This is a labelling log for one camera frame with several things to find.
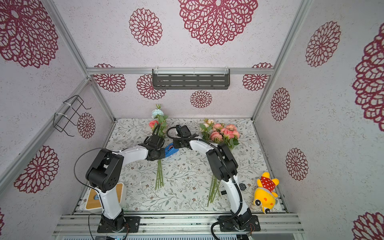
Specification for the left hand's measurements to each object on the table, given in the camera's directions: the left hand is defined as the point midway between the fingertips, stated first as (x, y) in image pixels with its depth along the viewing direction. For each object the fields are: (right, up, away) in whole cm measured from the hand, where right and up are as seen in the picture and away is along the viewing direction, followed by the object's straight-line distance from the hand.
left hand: (162, 155), depth 100 cm
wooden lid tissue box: (-32, -21, -23) cm, 44 cm away
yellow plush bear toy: (+58, -18, -22) cm, 65 cm away
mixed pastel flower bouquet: (-1, +23, +1) cm, 23 cm away
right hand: (+9, +9, +1) cm, 13 cm away
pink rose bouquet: (+36, +15, +8) cm, 40 cm away
